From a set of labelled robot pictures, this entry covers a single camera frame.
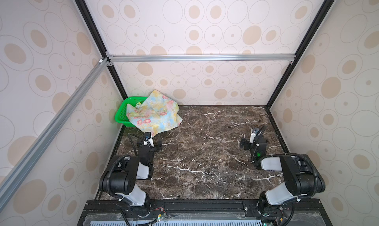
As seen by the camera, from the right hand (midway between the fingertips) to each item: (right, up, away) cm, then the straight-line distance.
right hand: (257, 138), depth 94 cm
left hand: (-64, +3, -5) cm, 65 cm away
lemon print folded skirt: (-83, +23, +19) cm, 88 cm away
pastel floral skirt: (-67, +17, +9) cm, 69 cm away
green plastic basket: (-93, +14, +12) cm, 95 cm away
